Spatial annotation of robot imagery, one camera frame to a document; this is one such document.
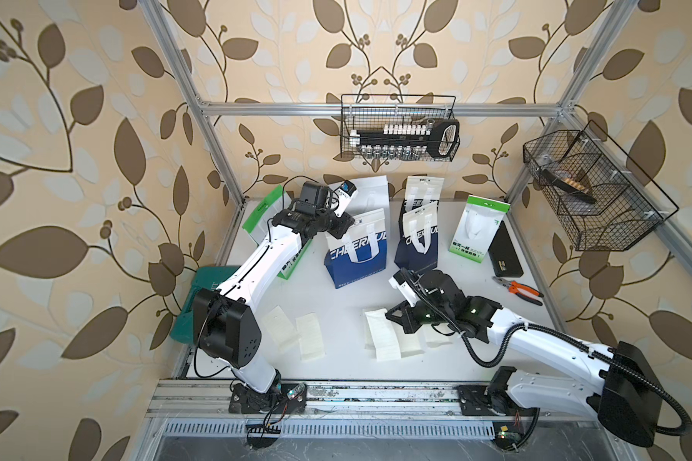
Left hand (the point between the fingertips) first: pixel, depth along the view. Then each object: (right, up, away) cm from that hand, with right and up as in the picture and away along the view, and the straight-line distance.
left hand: (343, 212), depth 82 cm
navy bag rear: (+26, +8, +14) cm, 30 cm away
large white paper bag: (+9, +7, +16) cm, 20 cm away
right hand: (+12, -28, -6) cm, 31 cm away
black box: (+57, -14, +20) cm, 62 cm away
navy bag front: (+23, -11, +7) cm, 27 cm away
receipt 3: (+22, -30, -15) cm, 40 cm away
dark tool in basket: (+63, +4, -7) cm, 63 cm away
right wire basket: (+67, +3, -9) cm, 68 cm away
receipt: (-20, -36, +5) cm, 41 cm away
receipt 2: (-11, -38, +4) cm, 40 cm away
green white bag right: (+44, -4, +12) cm, 46 cm away
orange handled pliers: (+57, -25, +12) cm, 63 cm away
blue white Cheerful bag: (+5, -12, +7) cm, 15 cm away
